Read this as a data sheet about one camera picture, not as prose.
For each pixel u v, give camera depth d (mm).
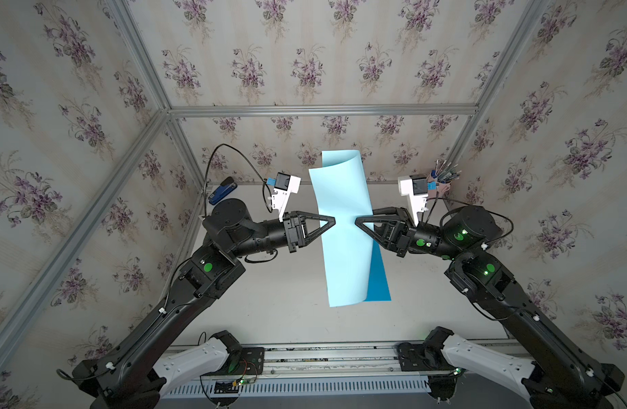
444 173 1110
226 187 1147
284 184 459
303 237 465
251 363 716
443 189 1075
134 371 366
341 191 459
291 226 434
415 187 431
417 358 722
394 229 446
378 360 748
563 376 379
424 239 453
